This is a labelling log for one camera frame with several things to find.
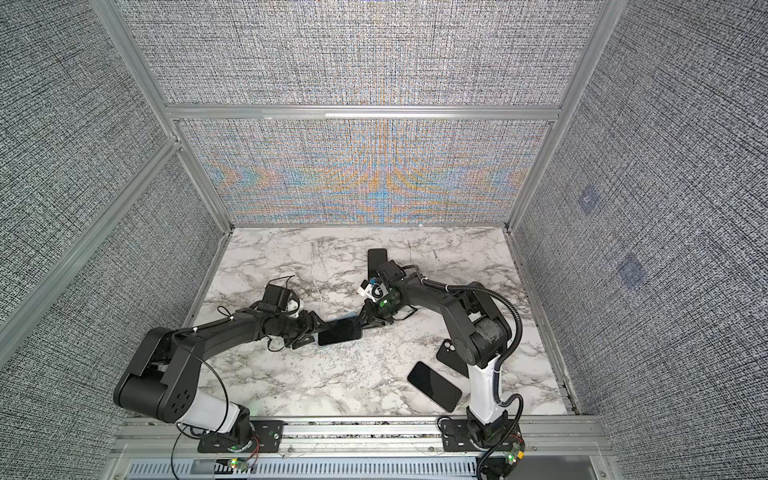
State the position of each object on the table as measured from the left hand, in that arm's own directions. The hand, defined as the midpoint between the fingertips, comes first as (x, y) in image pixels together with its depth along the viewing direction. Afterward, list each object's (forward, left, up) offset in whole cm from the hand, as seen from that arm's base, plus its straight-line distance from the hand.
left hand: (322, 332), depth 89 cm
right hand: (0, -11, +2) cm, 11 cm away
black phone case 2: (-8, -38, -3) cm, 38 cm away
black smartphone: (+2, -4, -4) cm, 7 cm away
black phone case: (+29, -18, -1) cm, 34 cm away
